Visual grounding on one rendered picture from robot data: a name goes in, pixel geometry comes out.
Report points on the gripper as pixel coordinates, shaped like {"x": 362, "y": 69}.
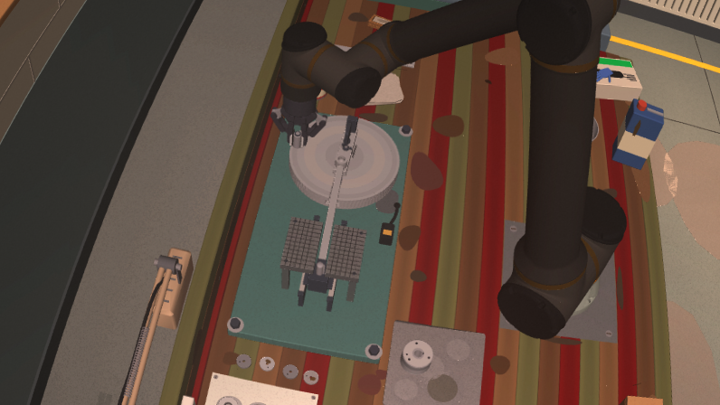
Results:
{"x": 298, "y": 108}

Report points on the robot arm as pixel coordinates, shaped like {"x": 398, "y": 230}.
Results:
{"x": 554, "y": 146}

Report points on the black crank slide block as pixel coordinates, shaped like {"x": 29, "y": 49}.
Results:
{"x": 351, "y": 135}

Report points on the grey round drive disc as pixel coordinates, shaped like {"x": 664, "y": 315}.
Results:
{"x": 371, "y": 168}

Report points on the grey gridded lap plate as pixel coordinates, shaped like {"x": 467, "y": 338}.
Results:
{"x": 301, "y": 244}

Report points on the wooden block with grey clamp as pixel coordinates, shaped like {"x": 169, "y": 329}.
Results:
{"x": 179, "y": 287}

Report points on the grey round work holder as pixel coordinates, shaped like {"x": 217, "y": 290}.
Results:
{"x": 417, "y": 355}

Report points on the grey felt pad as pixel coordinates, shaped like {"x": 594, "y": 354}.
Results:
{"x": 467, "y": 376}

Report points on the grey connecting bar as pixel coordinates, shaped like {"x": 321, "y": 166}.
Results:
{"x": 333, "y": 208}

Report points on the white paper sheet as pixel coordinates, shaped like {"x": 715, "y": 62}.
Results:
{"x": 388, "y": 90}

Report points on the grey hex bolt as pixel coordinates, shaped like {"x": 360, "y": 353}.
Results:
{"x": 235, "y": 324}
{"x": 373, "y": 350}
{"x": 405, "y": 130}

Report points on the small orange box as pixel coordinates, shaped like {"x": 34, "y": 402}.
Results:
{"x": 377, "y": 21}

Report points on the black pendant with yellow label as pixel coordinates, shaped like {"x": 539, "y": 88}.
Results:
{"x": 386, "y": 233}

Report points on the small grey washer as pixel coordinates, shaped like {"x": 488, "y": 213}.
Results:
{"x": 267, "y": 363}
{"x": 310, "y": 376}
{"x": 290, "y": 371}
{"x": 243, "y": 360}

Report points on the wooden rod with black spring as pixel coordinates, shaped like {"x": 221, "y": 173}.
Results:
{"x": 147, "y": 337}

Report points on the white parts tray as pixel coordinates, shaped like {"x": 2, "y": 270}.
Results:
{"x": 264, "y": 390}

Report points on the white box with green stripe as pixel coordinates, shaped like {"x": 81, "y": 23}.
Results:
{"x": 621, "y": 81}

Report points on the blue and white box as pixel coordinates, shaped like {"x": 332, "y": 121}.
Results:
{"x": 638, "y": 135}

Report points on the grey square mounting plate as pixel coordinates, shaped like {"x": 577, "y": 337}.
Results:
{"x": 604, "y": 315}

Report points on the brown cardboard box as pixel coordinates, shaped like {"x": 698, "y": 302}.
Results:
{"x": 646, "y": 401}

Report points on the black and white lap bracket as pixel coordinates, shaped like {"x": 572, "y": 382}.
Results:
{"x": 318, "y": 287}

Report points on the green machine base plate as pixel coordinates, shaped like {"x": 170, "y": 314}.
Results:
{"x": 281, "y": 315}

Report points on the white wall radiator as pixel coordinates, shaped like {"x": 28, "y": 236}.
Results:
{"x": 675, "y": 10}

